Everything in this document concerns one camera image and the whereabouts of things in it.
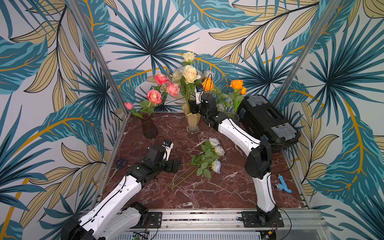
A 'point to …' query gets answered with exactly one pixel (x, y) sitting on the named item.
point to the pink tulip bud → (129, 106)
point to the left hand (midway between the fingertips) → (171, 161)
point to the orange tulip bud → (239, 98)
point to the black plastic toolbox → (260, 117)
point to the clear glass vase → (235, 117)
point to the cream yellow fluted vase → (193, 121)
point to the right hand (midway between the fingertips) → (194, 98)
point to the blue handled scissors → (120, 163)
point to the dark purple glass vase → (149, 128)
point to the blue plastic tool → (280, 187)
